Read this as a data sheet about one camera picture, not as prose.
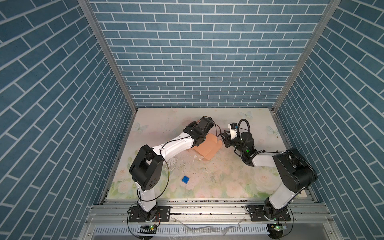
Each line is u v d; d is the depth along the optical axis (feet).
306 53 2.86
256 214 2.42
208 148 3.22
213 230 2.31
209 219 2.41
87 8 2.29
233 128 2.59
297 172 1.58
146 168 1.56
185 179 2.76
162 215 2.41
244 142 2.35
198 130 2.24
